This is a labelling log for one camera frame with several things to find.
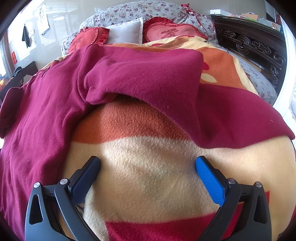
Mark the orange cream fleece blanket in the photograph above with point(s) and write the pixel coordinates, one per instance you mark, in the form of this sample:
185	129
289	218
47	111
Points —
147	188

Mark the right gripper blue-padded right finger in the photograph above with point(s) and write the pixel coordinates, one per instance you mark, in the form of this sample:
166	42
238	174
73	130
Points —
254	222

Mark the red heart pillow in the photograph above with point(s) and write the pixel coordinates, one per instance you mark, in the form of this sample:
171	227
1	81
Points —
160	28
88	36

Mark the dark cloth hanging on wall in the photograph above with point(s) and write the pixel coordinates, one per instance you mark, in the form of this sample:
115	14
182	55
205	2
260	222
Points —
26	38

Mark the dark wooden side table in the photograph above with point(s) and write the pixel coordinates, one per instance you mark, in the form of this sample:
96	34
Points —
17	81

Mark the red heart pillow right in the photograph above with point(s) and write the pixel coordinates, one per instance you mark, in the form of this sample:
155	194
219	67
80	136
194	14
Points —
160	28

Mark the red wall sticker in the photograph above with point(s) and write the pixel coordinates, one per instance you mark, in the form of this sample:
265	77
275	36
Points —
13	56

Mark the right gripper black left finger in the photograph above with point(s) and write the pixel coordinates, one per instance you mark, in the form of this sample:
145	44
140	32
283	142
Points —
41	222

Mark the black headphones on table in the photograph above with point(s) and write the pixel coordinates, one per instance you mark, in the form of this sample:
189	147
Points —
18	69

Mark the maroon knit garment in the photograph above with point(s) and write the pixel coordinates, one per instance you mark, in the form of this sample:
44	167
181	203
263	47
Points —
39	119

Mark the red heart pillow left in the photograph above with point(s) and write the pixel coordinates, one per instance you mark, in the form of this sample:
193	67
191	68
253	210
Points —
88	36

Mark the dark carved wooden cabinet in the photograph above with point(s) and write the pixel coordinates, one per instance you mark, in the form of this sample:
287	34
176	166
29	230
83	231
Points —
261	45

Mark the white square pillow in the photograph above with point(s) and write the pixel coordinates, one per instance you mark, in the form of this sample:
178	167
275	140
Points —
127	32

